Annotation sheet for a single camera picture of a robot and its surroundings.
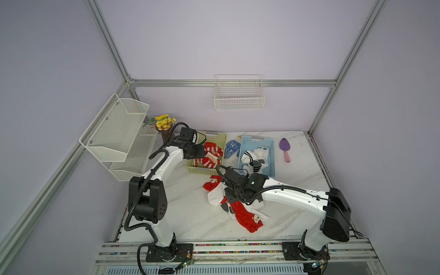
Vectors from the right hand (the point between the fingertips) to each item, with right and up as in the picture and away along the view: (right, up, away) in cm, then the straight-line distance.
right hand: (232, 195), depth 79 cm
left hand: (-17, +19, +11) cm, 28 cm away
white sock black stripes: (+13, -9, +6) cm, 17 cm away
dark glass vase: (-38, +30, +19) cm, 52 cm away
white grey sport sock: (+20, +19, +28) cm, 39 cm away
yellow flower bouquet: (-38, +36, +11) cm, 53 cm away
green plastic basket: (-8, +29, +32) cm, 45 cm away
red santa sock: (+7, -12, +3) cm, 14 cm away
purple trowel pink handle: (+38, +24, +35) cm, 57 cm away
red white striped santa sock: (-11, +19, +24) cm, 33 cm away
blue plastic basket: (+12, +25, +32) cm, 42 cm away
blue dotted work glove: (+1, +23, +32) cm, 40 cm away
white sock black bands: (+11, +17, +22) cm, 29 cm away
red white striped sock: (-15, +14, +22) cm, 30 cm away
